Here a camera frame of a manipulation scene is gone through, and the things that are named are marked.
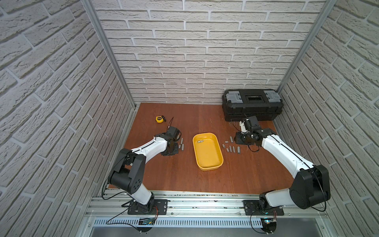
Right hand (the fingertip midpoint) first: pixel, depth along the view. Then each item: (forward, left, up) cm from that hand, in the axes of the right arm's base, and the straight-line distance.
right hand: (239, 138), depth 87 cm
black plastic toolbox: (+24, -4, +5) cm, 25 cm away
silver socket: (+7, +36, -10) cm, 38 cm away
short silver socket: (+3, +37, -11) cm, 39 cm away
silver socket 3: (0, +4, -11) cm, 12 cm away
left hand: (0, +41, -8) cm, 41 cm away
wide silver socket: (-2, -1, -11) cm, 11 cm away
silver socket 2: (+2, +35, -10) cm, 37 cm away
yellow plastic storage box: (-4, +18, -11) cm, 22 cm away
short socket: (+4, +5, -11) cm, 13 cm away
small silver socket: (+6, +23, -10) cm, 26 cm away
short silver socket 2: (-1, +6, -12) cm, 13 cm away
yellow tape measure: (+27, +52, -9) cm, 59 cm away
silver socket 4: (-1, +1, -11) cm, 11 cm away
